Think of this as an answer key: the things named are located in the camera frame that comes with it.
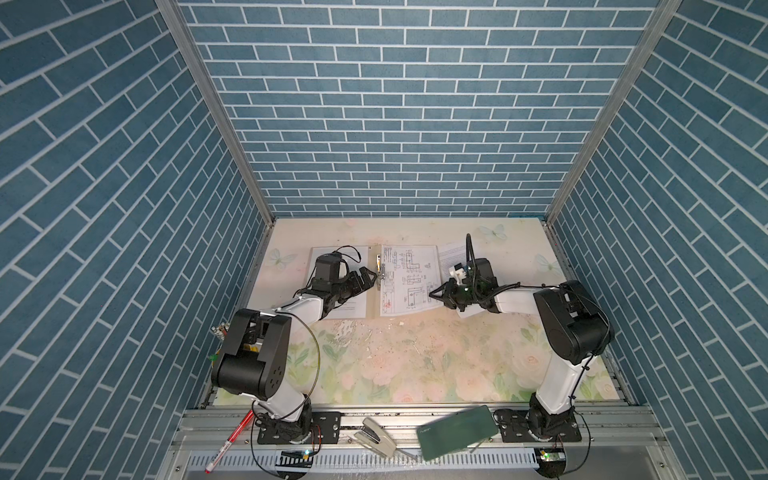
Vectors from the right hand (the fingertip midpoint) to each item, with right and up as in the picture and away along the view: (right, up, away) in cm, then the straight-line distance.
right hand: (429, 292), depth 94 cm
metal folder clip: (-16, +5, +8) cm, 19 cm away
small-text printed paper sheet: (+10, +12, +16) cm, 23 cm away
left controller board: (-35, -37, -22) cm, 55 cm away
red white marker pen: (-49, -30, -21) cm, 61 cm away
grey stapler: (-15, -31, -23) cm, 42 cm away
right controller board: (+28, -39, -20) cm, 52 cm away
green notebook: (+4, -31, -21) cm, 38 cm away
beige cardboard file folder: (-18, -1, +5) cm, 18 cm away
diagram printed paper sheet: (-5, +5, +11) cm, 13 cm away
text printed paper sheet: (-21, +11, -10) cm, 26 cm away
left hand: (-19, +4, -1) cm, 20 cm away
